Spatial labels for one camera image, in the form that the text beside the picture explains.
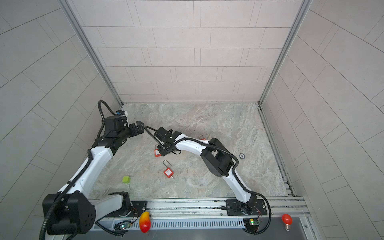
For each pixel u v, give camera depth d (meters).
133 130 0.71
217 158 0.54
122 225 0.64
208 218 0.70
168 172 0.81
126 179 0.78
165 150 0.68
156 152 0.89
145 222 0.66
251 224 0.68
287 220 0.67
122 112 0.71
